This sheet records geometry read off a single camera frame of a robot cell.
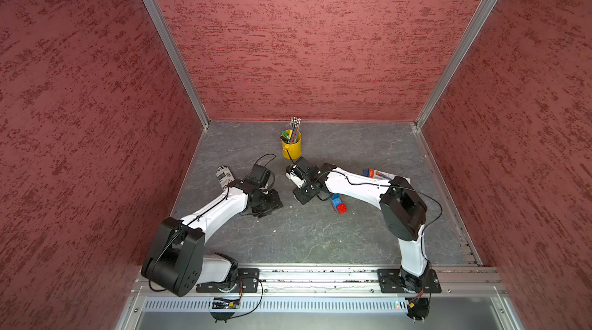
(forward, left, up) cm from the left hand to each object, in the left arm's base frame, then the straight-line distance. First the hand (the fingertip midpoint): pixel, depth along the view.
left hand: (277, 212), depth 85 cm
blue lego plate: (+6, -23, -1) cm, 24 cm away
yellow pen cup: (+27, -5, +2) cm, 28 cm away
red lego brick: (+1, -25, +1) cm, 25 cm away
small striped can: (+16, +24, -2) cm, 29 cm away
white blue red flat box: (+20, -44, -4) cm, 48 cm away
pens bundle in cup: (+33, -4, +7) cm, 33 cm away
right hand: (+6, -10, -1) cm, 12 cm away
